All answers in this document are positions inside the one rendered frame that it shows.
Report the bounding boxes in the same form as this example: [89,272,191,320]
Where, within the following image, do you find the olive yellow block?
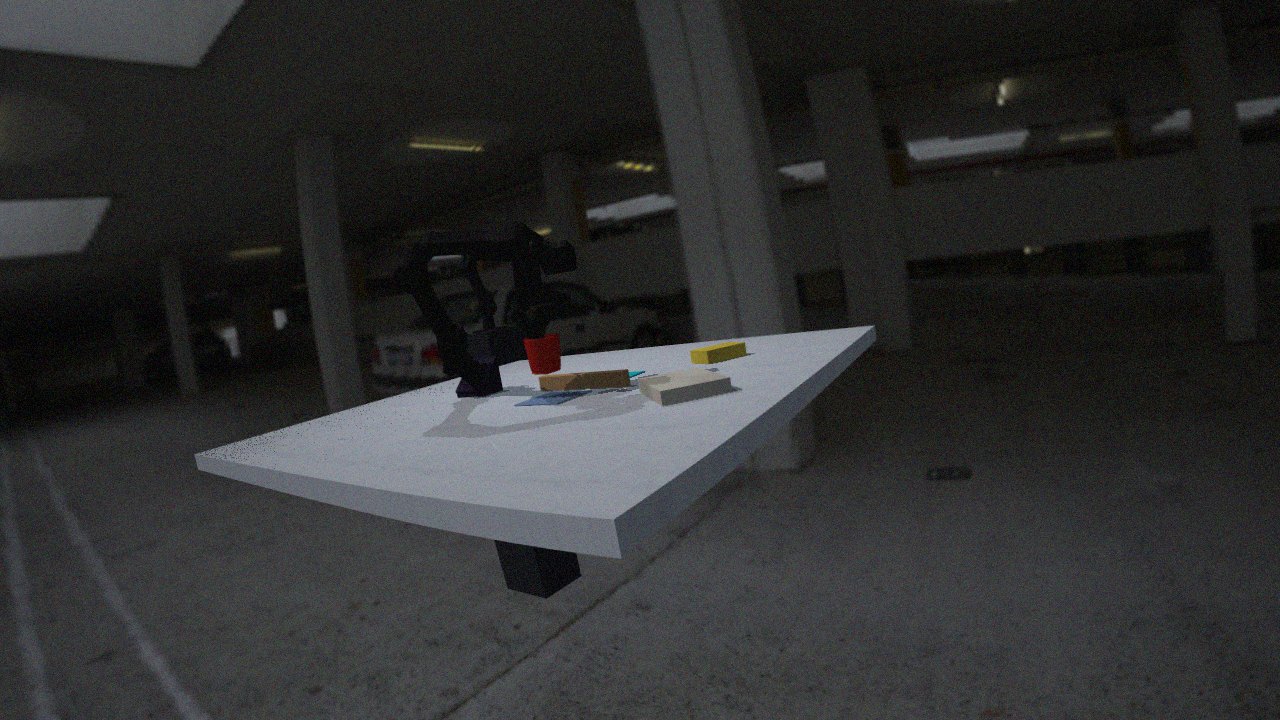
[690,342,748,364]

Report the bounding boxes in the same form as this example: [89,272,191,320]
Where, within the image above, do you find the tan wooden bar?
[539,369,631,392]

